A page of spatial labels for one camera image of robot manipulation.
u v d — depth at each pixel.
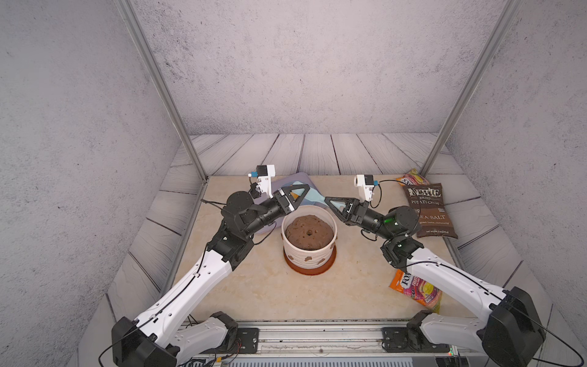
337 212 0.60
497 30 0.74
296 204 0.58
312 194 0.61
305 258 0.79
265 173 0.58
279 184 0.60
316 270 0.86
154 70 0.83
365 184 0.61
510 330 0.39
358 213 0.57
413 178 1.16
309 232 0.87
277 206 0.56
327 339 0.74
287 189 0.58
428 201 1.07
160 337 0.38
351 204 0.59
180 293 0.43
